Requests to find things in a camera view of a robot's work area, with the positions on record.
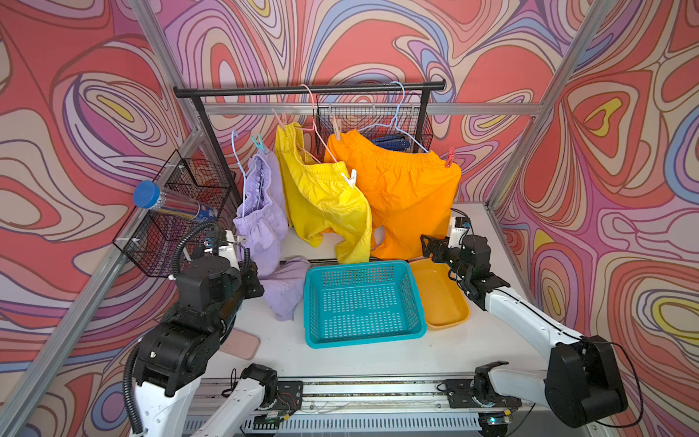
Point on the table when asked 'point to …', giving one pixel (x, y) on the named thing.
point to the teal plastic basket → (361, 302)
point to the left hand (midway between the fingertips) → (255, 260)
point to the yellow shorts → (319, 199)
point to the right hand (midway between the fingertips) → (432, 243)
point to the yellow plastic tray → (445, 304)
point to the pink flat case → (241, 344)
